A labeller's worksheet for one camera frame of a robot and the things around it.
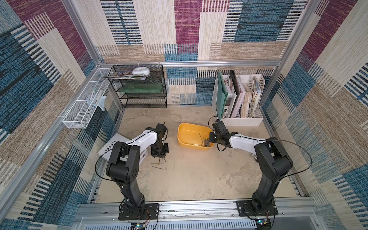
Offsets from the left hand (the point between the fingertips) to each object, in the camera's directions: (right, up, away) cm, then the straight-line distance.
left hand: (165, 155), depth 92 cm
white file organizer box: (+53, +32, +7) cm, 62 cm away
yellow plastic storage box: (+19, +11, +10) cm, 24 cm away
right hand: (+30, +11, +7) cm, 33 cm away
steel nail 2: (-4, -7, -3) cm, 9 cm away
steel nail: (+27, +7, +6) cm, 29 cm away
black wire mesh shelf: (-21, +47, +16) cm, 54 cm away
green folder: (+34, +37, -7) cm, 51 cm away
